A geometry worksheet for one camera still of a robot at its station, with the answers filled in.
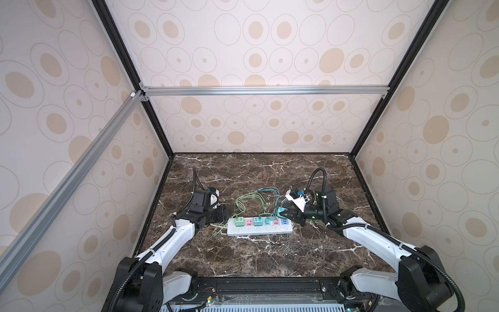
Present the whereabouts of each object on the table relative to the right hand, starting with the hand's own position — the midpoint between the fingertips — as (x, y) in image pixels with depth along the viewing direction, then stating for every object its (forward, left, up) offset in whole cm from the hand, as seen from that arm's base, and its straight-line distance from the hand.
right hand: (289, 208), depth 81 cm
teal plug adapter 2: (-2, +4, +2) cm, 5 cm away
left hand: (0, +25, -4) cm, 25 cm away
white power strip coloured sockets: (-3, +7, -11) cm, 13 cm away
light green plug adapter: (-4, +21, -7) cm, 22 cm away
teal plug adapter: (-3, +13, -7) cm, 15 cm away
